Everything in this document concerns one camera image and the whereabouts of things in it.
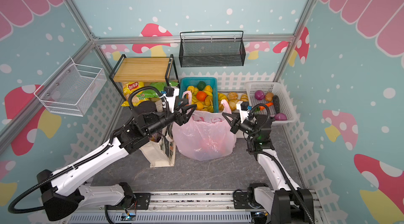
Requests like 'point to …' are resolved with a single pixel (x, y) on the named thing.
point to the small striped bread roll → (244, 97)
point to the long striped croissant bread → (232, 104)
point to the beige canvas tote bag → (161, 154)
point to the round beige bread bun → (232, 95)
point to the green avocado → (201, 85)
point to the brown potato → (269, 96)
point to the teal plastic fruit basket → (185, 82)
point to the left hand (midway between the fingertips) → (192, 106)
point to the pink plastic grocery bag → (205, 135)
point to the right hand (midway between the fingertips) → (223, 114)
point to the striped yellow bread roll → (221, 97)
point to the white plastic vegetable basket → (276, 89)
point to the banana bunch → (207, 104)
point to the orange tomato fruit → (201, 95)
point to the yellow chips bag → (128, 87)
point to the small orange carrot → (268, 104)
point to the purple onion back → (259, 94)
